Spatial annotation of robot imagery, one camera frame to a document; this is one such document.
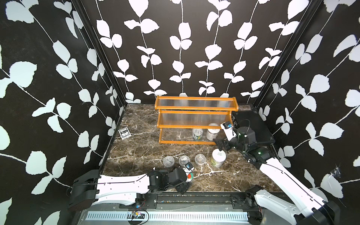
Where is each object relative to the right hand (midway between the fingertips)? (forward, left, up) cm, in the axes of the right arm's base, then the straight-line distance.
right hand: (219, 132), depth 78 cm
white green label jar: (-10, 0, -12) cm, 15 cm away
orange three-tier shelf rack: (+36, +14, -23) cm, 45 cm away
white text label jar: (+6, +2, -11) cm, 13 cm away
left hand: (-20, +18, -14) cm, 31 cm away
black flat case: (+25, -33, -19) cm, 45 cm away
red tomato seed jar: (-19, +17, -11) cm, 28 cm away
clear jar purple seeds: (-11, +30, -16) cm, 35 cm away
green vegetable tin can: (+9, +11, -15) cm, 20 cm away
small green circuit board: (-37, +44, -21) cm, 61 cm away
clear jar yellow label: (-10, +20, -16) cm, 27 cm away
